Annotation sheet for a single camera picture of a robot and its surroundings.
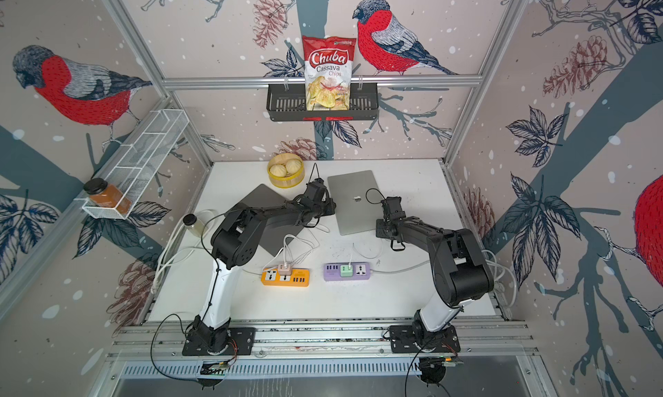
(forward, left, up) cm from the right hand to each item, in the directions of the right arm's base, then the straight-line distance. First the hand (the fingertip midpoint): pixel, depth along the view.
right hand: (384, 226), depth 98 cm
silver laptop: (+12, +10, 0) cm, 15 cm away
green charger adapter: (-21, +15, +6) cm, 26 cm away
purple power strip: (-19, +9, +2) cm, 21 cm away
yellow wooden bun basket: (+20, +40, +3) cm, 45 cm away
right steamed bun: (+26, +39, +6) cm, 47 cm away
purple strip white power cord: (-14, -13, -2) cm, 19 cm away
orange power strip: (-22, +30, +2) cm, 37 cm away
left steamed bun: (+23, +45, +6) cm, 51 cm away
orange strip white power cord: (-14, +74, 0) cm, 75 cm away
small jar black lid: (-7, +69, +8) cm, 70 cm away
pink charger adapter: (-21, +35, +4) cm, 41 cm away
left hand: (+9, +18, +2) cm, 20 cm away
